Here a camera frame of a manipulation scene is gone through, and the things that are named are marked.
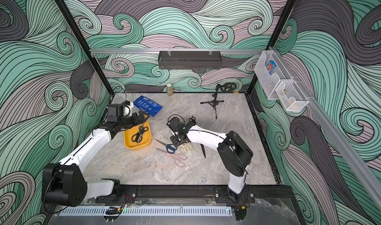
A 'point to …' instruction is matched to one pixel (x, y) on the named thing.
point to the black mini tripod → (215, 102)
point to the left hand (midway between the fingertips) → (144, 115)
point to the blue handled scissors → (170, 148)
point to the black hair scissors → (192, 119)
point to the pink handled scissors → (179, 158)
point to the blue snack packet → (144, 104)
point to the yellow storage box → (146, 140)
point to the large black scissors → (203, 149)
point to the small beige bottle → (169, 89)
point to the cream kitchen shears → (185, 147)
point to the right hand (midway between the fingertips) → (179, 138)
